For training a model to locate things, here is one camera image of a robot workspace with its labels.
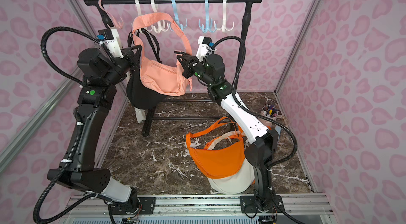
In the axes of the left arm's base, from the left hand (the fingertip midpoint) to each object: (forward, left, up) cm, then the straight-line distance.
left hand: (142, 44), depth 59 cm
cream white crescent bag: (-36, -39, -52) cm, 74 cm away
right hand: (+2, -12, -7) cm, 14 cm away
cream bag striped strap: (-4, +12, -36) cm, 38 cm away
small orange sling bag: (-27, -33, -48) cm, 65 cm away
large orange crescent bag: (-36, -46, -50) cm, 76 cm away
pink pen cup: (+1, -61, -43) cm, 74 cm away
